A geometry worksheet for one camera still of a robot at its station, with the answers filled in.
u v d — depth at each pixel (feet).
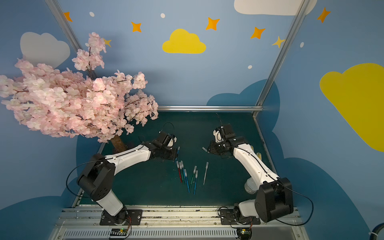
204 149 3.32
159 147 2.31
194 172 2.96
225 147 1.99
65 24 2.41
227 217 2.45
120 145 2.89
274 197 1.37
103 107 1.89
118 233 2.40
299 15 2.36
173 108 3.93
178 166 3.04
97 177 1.51
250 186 2.58
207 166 3.05
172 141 2.47
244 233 2.40
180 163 3.05
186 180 2.83
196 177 2.89
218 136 2.46
